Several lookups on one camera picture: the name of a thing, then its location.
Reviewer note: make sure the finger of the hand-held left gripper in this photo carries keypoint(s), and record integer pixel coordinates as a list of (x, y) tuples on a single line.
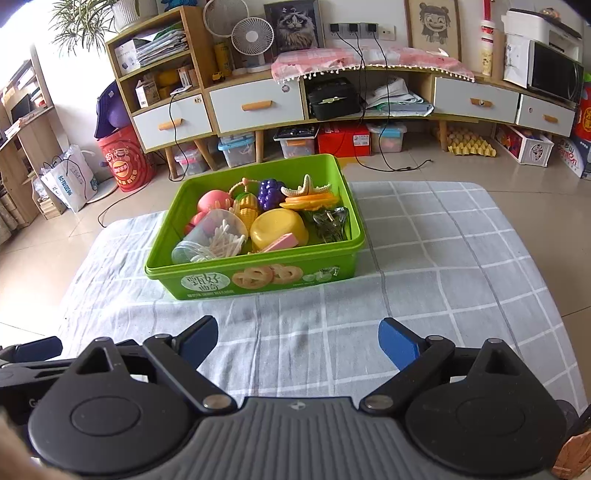
[(39, 349)]

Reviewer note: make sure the clear storage box blue lid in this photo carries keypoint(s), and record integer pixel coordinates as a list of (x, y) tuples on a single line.
[(238, 152)]

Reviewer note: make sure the wooden desk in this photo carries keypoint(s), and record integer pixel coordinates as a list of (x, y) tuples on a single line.
[(27, 152)]

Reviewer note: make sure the toy corn half with leaves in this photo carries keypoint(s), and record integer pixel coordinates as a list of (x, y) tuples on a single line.
[(242, 199)]

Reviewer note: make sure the framed cartoon picture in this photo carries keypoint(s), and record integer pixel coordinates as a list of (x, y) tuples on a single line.
[(434, 27)]

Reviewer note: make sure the clear storage box white lid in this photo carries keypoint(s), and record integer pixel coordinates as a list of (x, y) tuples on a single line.
[(388, 138)]

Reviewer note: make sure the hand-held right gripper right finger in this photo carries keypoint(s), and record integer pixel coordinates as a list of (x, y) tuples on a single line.
[(397, 344)]

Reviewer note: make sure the black case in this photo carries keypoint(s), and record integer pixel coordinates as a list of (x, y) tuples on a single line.
[(334, 101)]

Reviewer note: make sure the yellow egg tray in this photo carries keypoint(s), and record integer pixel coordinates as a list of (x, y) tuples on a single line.
[(471, 143)]

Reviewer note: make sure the purple toy grapes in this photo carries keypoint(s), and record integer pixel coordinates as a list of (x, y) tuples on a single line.
[(270, 194)]

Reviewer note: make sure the orange yellow toy fruit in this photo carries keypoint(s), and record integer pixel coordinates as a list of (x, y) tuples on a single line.
[(309, 201)]

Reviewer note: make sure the wooden shelf cabinet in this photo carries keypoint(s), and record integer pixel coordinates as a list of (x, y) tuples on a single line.
[(196, 69)]

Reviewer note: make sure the grey checked blanket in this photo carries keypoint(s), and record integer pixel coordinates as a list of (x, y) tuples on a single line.
[(438, 254)]

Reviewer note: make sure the beige starfish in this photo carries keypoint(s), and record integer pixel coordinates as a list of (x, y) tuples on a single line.
[(307, 189)]

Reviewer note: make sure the dark metal parts bundle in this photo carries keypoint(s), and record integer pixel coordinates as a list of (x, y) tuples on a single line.
[(330, 224)]

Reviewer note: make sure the white printer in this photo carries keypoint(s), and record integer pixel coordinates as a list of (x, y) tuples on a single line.
[(540, 23)]

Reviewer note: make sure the pink square box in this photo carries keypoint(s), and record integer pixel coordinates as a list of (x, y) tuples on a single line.
[(286, 241)]

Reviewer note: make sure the potted plant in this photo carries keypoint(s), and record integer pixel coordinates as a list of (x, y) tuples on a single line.
[(87, 16)]

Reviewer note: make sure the pink table runner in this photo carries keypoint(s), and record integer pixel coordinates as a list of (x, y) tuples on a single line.
[(323, 62)]

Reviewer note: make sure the green plastic box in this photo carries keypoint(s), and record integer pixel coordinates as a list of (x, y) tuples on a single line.
[(277, 281)]

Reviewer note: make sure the clear storage box pink lid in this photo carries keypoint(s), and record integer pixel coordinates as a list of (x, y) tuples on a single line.
[(191, 161)]

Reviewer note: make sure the yellow bottle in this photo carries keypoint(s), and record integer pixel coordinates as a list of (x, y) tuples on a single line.
[(223, 60)]

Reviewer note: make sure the clear storage box black lid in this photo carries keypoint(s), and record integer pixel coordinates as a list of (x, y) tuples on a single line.
[(295, 145)]

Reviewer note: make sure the white red printed carton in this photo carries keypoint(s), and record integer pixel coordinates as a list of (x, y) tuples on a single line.
[(572, 157)]

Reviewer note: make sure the white desk fan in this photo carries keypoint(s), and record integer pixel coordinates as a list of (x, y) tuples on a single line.
[(249, 39)]

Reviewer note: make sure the framed cat picture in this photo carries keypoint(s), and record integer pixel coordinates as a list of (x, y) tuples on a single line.
[(295, 25)]

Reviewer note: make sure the white paper bag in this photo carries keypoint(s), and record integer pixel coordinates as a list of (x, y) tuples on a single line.
[(69, 180)]

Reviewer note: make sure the wooden television stand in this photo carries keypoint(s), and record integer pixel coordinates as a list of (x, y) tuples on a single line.
[(420, 78)]

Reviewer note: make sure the pink pig toy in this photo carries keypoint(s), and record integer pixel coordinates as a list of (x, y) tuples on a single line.
[(214, 201)]

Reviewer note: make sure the white toy crate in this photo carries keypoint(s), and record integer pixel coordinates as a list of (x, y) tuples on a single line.
[(526, 147)]

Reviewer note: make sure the red gift box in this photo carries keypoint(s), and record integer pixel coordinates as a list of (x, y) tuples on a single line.
[(584, 115)]

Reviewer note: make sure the yellow toy corn half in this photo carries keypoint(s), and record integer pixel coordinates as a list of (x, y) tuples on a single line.
[(249, 219)]

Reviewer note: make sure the stack of papers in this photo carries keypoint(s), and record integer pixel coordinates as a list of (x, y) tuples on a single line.
[(399, 99)]

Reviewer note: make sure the purple cloth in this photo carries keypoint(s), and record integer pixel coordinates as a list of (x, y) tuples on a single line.
[(113, 110)]

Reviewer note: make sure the tall red white bottle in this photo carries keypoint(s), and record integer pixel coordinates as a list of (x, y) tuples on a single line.
[(487, 41)]

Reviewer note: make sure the clear cotton swab jar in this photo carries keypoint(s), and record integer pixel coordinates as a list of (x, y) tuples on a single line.
[(217, 230)]

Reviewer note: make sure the microwave oven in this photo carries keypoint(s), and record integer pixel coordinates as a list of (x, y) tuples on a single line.
[(554, 74)]

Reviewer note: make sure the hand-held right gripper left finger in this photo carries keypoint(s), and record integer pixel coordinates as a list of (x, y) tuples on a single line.
[(198, 341)]

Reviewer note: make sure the red printed bucket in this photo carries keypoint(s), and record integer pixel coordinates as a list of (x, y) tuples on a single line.
[(127, 161)]

